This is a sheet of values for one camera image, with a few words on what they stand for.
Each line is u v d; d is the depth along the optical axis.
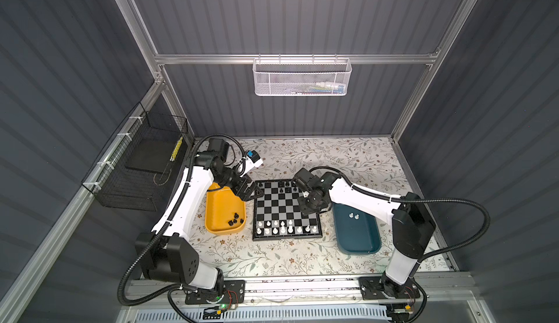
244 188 0.67
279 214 0.90
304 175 0.69
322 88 0.92
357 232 1.44
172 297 0.67
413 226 0.46
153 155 0.75
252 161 0.68
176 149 0.79
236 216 0.91
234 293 0.72
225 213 0.92
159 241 0.40
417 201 0.48
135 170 0.72
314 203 0.71
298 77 1.24
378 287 0.72
